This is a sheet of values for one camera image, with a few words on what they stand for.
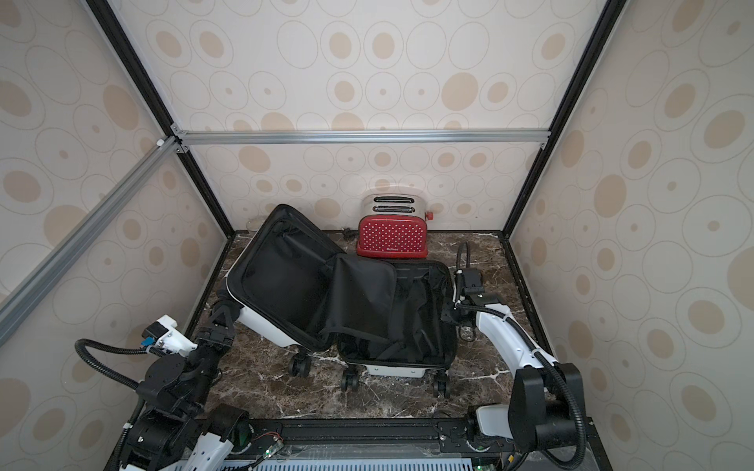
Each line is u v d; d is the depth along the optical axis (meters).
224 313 0.63
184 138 0.91
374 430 0.78
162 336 0.54
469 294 0.64
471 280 0.69
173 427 0.47
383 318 0.90
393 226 1.00
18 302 0.51
